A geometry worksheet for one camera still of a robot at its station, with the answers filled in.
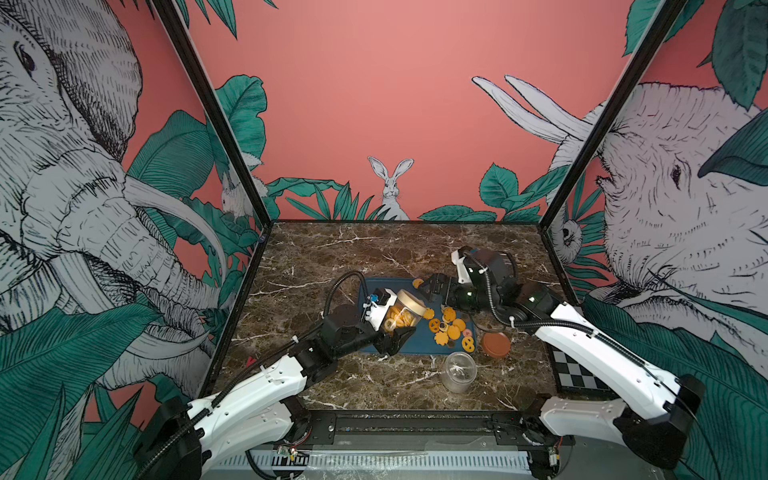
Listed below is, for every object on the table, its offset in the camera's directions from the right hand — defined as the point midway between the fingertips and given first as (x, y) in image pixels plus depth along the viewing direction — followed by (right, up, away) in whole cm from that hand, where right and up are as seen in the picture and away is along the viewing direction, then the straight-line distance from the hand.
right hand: (425, 289), depth 70 cm
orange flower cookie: (+7, -17, +18) cm, 26 cm away
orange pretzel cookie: (+5, -14, +21) cm, 26 cm away
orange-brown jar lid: (+23, -19, +18) cm, 35 cm away
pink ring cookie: (+15, -16, +20) cm, 30 cm away
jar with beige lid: (-5, -5, -1) cm, 7 cm away
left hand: (-5, -7, +3) cm, 9 cm away
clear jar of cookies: (+12, -25, +14) cm, 31 cm away
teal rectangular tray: (+7, -16, +20) cm, 26 cm away
